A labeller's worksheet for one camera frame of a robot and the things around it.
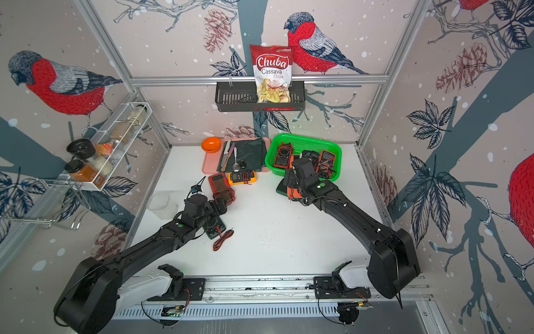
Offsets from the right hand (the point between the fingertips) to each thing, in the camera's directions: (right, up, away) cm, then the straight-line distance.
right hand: (294, 172), depth 84 cm
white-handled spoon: (-29, +2, +26) cm, 39 cm away
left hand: (-31, -11, +3) cm, 33 cm away
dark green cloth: (-38, +7, +30) cm, 49 cm away
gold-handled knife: (-34, +10, +34) cm, 49 cm away
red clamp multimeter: (-3, +7, +23) cm, 24 cm away
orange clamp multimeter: (-1, -8, -5) cm, 9 cm away
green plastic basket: (+6, +14, +31) cm, 34 cm away
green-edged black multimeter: (-33, -24, +1) cm, 41 cm away
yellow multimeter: (-24, -3, +16) cm, 29 cm away
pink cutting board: (-44, +5, +30) cm, 54 cm away
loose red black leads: (-30, -27, +1) cm, 40 cm away
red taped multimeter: (-34, -8, +13) cm, 38 cm away
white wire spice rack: (-67, +5, -18) cm, 69 cm away
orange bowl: (-45, +14, +33) cm, 57 cm away
